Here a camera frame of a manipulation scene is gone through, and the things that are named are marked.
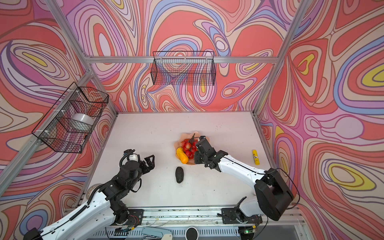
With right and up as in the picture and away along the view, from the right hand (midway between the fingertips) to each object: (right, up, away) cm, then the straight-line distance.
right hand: (198, 159), depth 87 cm
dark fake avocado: (-11, -8, -3) cm, 14 cm away
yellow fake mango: (-10, +2, +1) cm, 10 cm away
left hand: (-26, +2, -6) cm, 27 cm away
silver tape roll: (-56, +22, -16) cm, 63 cm away
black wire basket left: (-63, +20, -16) cm, 68 cm away
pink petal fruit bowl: (-13, +8, +10) cm, 18 cm away
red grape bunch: (-6, +7, +3) cm, 9 cm away
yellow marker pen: (+37, 0, +7) cm, 37 cm away
